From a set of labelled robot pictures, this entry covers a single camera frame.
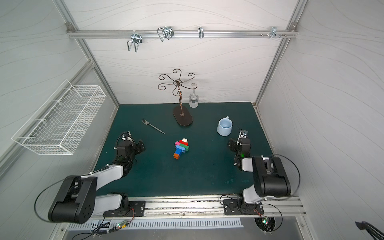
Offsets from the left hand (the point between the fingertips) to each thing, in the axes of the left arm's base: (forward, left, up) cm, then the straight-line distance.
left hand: (134, 141), depth 90 cm
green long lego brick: (0, -32, -5) cm, 32 cm away
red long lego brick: (+3, -30, -5) cm, 31 cm away
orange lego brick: (-6, -26, -6) cm, 27 cm away
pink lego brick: (+3, -26, -5) cm, 26 cm away
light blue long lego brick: (-2, -30, -6) cm, 30 cm away
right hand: (+5, -66, -3) cm, 66 cm away
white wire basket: (-7, +26, +24) cm, 36 cm away
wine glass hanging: (+26, -36, +12) cm, 46 cm away
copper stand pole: (+28, -26, +23) cm, 44 cm away
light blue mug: (+16, -58, -4) cm, 60 cm away
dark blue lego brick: (-4, -27, -5) cm, 28 cm away
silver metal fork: (+22, 0, -8) cm, 23 cm away
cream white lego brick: (+5, -30, -6) cm, 31 cm away
